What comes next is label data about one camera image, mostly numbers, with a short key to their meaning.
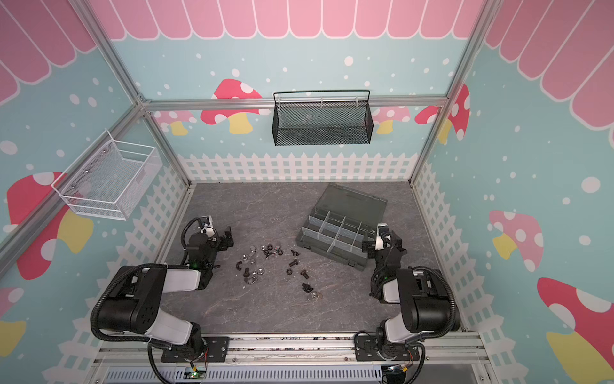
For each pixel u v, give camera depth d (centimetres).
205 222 80
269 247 97
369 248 82
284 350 76
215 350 74
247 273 90
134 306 45
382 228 77
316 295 85
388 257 71
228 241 87
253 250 95
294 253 95
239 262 94
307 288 86
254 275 89
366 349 74
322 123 92
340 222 104
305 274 89
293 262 93
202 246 72
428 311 44
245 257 94
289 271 91
